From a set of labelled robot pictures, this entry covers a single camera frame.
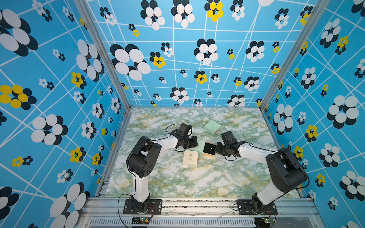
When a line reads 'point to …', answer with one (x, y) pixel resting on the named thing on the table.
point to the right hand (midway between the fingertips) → (217, 149)
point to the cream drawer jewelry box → (190, 158)
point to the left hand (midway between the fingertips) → (200, 143)
